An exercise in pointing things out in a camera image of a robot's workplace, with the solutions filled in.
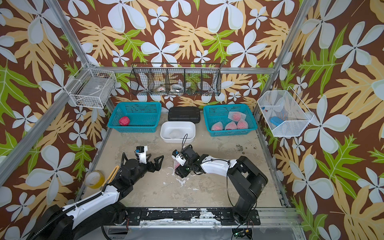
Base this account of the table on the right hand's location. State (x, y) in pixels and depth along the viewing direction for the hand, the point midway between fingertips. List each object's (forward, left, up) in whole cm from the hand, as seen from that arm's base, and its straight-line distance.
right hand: (178, 168), depth 88 cm
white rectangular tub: (+27, +2, +1) cm, 27 cm away
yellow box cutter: (-5, +39, -1) cm, 39 cm away
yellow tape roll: (-6, +49, -2) cm, 49 cm away
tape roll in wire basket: (+43, +12, +26) cm, 52 cm away
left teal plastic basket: (+45, +37, -2) cm, 58 cm away
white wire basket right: (+22, -61, +23) cm, 69 cm away
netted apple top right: (+40, -42, +3) cm, 58 cm away
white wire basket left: (+36, +51, +32) cm, 70 cm away
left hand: (+4, +11, +10) cm, 16 cm away
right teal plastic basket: (+44, -28, +2) cm, 52 cm away
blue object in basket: (+16, -54, +25) cm, 61 cm away
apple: (+35, +42, +4) cm, 54 cm away
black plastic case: (+43, -2, +2) cm, 43 cm away
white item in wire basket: (+46, +2, +25) cm, 52 cm away
